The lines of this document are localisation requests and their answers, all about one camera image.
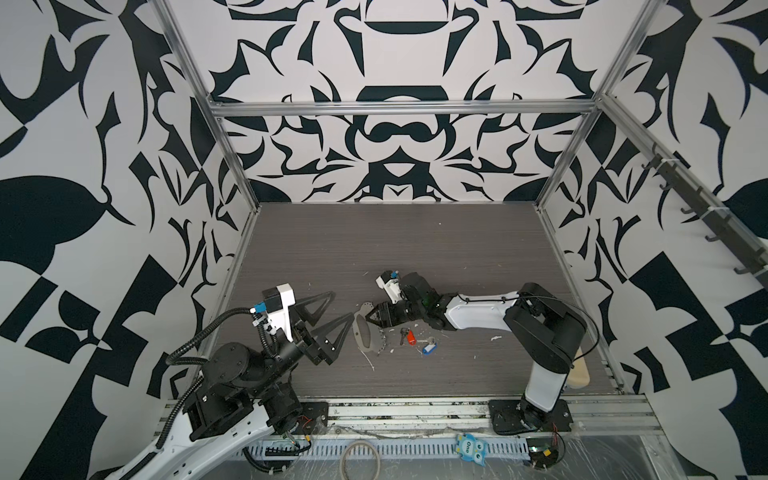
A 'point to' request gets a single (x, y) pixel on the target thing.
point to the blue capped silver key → (430, 346)
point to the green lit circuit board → (543, 451)
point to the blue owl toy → (471, 448)
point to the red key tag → (411, 338)
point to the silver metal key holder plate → (367, 334)
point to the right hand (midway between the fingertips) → (371, 316)
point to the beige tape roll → (364, 442)
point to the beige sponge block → (579, 375)
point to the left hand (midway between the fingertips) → (341, 302)
